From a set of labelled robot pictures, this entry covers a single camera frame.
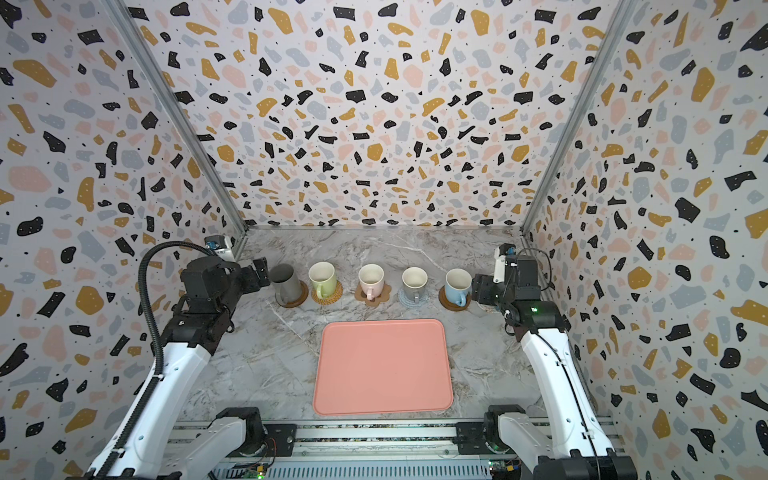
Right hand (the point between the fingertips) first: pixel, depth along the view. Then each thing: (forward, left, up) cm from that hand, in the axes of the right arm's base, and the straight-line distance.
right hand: (483, 276), depth 77 cm
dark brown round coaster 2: (+4, +5, -23) cm, 24 cm away
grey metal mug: (+6, +57, -13) cm, 59 cm away
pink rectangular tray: (-16, +26, -23) cm, 38 cm away
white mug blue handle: (+10, +3, -18) cm, 21 cm away
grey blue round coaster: (+6, +18, -25) cm, 32 cm away
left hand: (0, +60, +6) cm, 60 cm away
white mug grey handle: (+11, +17, -19) cm, 28 cm away
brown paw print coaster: (+6, +30, -24) cm, 39 cm away
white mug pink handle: (+12, +31, -19) cm, 39 cm away
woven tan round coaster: (+7, +45, -24) cm, 52 cm away
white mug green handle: (+8, +45, -14) cm, 48 cm away
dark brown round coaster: (+6, +55, -24) cm, 60 cm away
